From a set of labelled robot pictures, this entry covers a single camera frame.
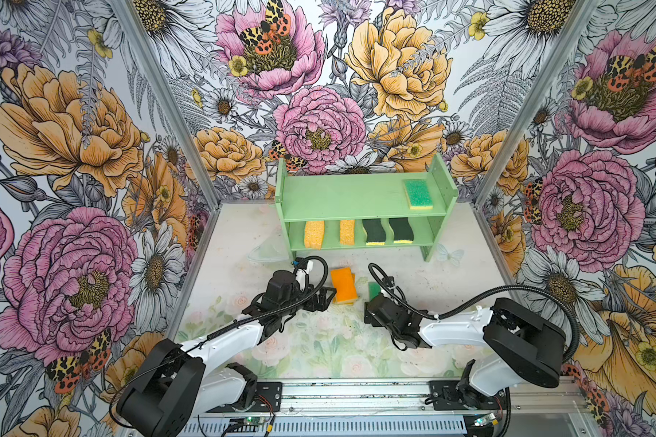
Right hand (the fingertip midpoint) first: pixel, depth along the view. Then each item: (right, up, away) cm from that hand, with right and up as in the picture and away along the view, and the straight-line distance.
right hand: (379, 314), depth 90 cm
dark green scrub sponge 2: (-1, +26, +4) cm, 27 cm away
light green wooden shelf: (-16, +38, -4) cm, 41 cm away
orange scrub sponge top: (-11, +10, +4) cm, 15 cm away
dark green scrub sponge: (+8, +27, +4) cm, 29 cm away
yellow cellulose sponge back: (-21, +26, +1) cm, 34 cm away
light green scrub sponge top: (+11, +38, -7) cm, 41 cm away
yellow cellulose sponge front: (-10, +27, +2) cm, 29 cm away
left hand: (-18, +7, -5) cm, 20 cm away
